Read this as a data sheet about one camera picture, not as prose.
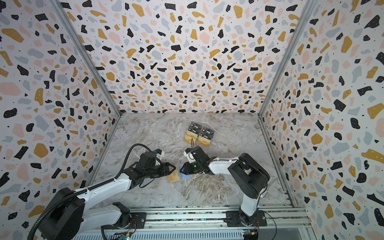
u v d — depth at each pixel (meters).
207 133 1.00
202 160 0.73
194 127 1.03
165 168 0.75
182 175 0.87
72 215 0.40
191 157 0.83
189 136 1.03
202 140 1.00
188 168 0.80
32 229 0.35
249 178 0.48
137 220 0.73
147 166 0.67
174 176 0.88
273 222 0.75
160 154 0.80
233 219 0.74
